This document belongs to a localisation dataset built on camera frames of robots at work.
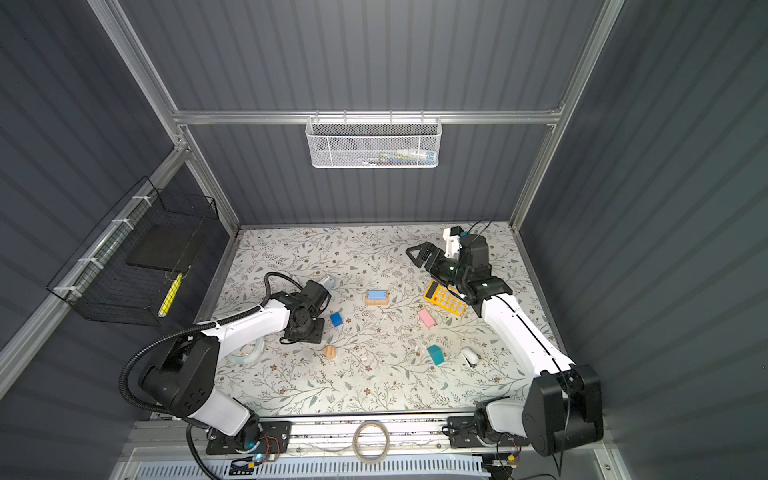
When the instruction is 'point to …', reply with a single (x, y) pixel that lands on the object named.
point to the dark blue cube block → (336, 319)
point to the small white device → (471, 357)
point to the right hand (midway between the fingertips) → (418, 260)
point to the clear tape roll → (356, 450)
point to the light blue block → (377, 295)
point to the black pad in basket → (173, 247)
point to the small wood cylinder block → (330, 352)
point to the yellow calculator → (442, 295)
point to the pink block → (426, 318)
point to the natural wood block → (377, 302)
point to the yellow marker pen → (163, 309)
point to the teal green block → (436, 354)
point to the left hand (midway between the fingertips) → (313, 335)
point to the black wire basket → (132, 267)
